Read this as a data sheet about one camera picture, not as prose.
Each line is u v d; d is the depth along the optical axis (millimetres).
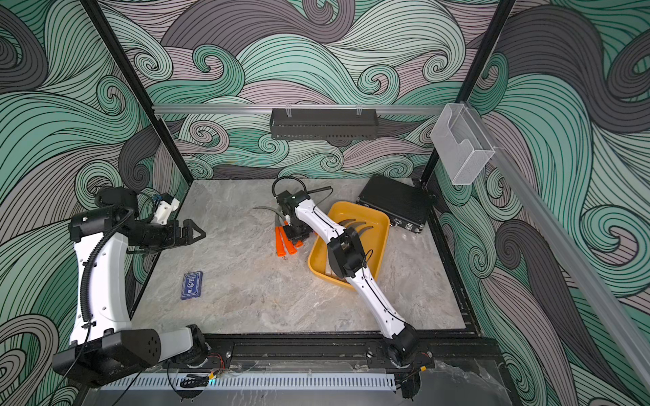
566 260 519
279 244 979
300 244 974
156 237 570
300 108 942
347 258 660
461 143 778
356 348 745
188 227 615
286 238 900
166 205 634
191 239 615
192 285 855
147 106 925
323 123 952
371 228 1031
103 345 361
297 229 883
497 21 728
